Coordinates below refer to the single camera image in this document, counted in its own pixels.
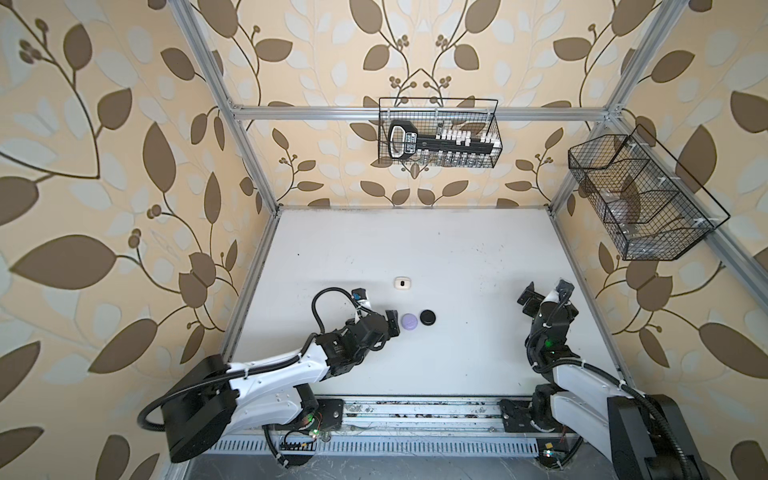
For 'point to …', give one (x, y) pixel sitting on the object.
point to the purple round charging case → (409, 321)
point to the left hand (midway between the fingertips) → (390, 316)
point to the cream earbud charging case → (402, 282)
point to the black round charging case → (427, 317)
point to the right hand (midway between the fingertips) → (550, 295)
